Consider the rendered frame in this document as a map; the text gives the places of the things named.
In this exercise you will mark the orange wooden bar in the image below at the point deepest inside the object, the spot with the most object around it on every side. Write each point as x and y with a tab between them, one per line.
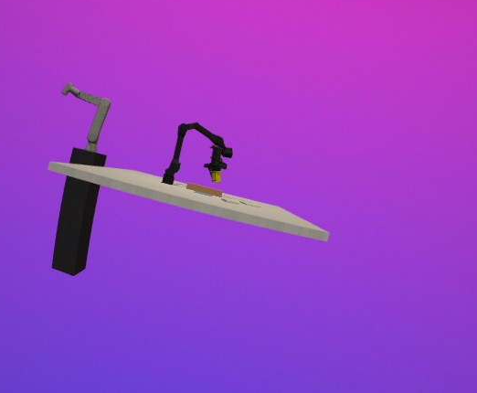
204	189

